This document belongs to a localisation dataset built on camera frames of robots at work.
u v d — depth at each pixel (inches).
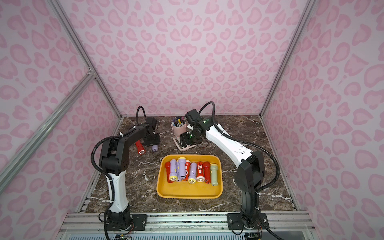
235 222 28.9
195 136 26.6
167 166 34.9
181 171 33.1
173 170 33.2
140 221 28.9
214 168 34.6
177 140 40.1
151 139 34.8
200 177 33.0
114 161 22.1
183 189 33.2
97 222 29.3
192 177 33.0
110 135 44.7
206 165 35.2
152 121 33.8
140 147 38.5
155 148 38.5
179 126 39.4
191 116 25.4
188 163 35.4
